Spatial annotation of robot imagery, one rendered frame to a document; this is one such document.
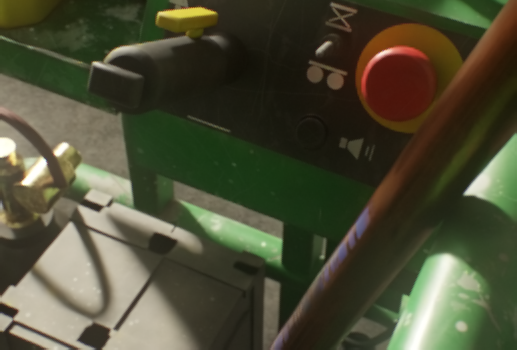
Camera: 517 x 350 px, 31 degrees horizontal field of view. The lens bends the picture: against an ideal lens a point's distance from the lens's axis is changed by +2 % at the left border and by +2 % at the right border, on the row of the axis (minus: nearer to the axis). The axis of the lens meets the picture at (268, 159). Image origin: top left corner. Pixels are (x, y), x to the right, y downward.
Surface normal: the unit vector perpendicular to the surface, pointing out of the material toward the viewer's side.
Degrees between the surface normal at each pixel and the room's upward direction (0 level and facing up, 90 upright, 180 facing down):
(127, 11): 0
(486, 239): 9
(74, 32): 0
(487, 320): 27
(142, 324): 0
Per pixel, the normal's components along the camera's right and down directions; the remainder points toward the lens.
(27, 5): 0.42, 0.68
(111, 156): 0.02, -0.67
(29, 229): 0.15, -0.48
